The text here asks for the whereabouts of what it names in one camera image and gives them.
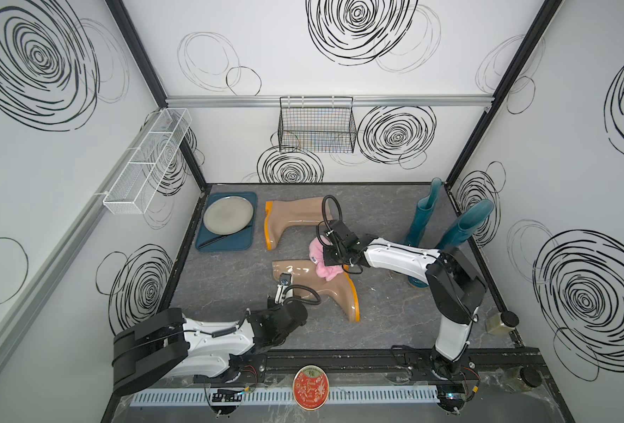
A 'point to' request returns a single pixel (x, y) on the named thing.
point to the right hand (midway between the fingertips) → (326, 257)
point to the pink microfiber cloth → (316, 256)
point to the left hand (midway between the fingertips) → (294, 290)
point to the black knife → (222, 236)
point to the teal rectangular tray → (238, 241)
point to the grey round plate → (228, 215)
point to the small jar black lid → (502, 322)
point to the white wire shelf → (131, 189)
